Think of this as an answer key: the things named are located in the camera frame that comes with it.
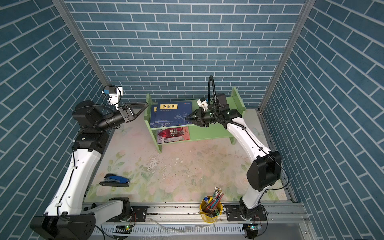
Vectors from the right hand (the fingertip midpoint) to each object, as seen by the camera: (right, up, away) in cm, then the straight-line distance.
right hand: (186, 118), depth 74 cm
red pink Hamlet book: (-10, -10, +16) cm, 21 cm away
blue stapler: (-42, -34, +9) cm, 55 cm away
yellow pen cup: (+12, -41, -6) cm, 44 cm away
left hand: (-15, +4, -14) cm, 21 cm away
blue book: (-7, +2, +2) cm, 8 cm away
